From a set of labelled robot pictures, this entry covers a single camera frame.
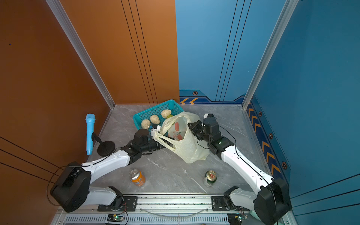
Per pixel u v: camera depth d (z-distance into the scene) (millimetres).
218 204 725
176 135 864
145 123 1020
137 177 726
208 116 726
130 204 733
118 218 702
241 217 696
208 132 580
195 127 671
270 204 382
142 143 669
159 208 732
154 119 1050
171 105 1118
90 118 786
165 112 1081
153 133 670
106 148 939
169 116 1075
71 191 419
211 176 723
